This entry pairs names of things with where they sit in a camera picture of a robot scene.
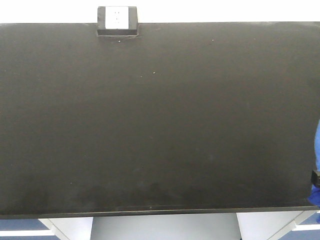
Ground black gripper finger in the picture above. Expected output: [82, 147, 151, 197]
[310, 169, 320, 189]

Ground blue cloth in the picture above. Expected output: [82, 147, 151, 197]
[307, 119, 320, 210]

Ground black bench socket box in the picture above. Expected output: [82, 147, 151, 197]
[95, 5, 140, 39]

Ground bench with blue cabinet doors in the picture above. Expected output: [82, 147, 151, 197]
[0, 21, 320, 240]

